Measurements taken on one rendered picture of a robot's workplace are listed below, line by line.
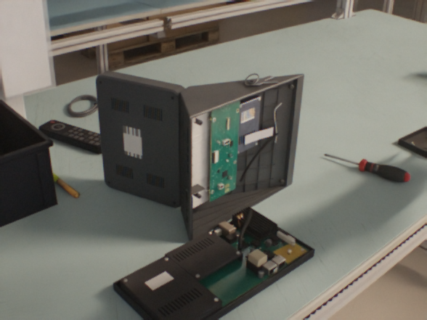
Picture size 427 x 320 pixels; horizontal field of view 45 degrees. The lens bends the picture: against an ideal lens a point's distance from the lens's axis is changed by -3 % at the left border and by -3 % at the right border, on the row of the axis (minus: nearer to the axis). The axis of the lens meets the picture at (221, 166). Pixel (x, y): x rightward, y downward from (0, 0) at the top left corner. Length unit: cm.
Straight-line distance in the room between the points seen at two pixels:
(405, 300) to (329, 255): 149
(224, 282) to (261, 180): 25
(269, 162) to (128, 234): 27
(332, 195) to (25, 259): 51
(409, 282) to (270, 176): 152
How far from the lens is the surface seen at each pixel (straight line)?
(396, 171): 100
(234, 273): 74
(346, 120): 122
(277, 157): 91
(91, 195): 92
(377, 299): 225
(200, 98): 75
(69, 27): 216
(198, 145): 76
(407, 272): 242
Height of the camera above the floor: 151
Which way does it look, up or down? 31 degrees down
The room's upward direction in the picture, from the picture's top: 2 degrees clockwise
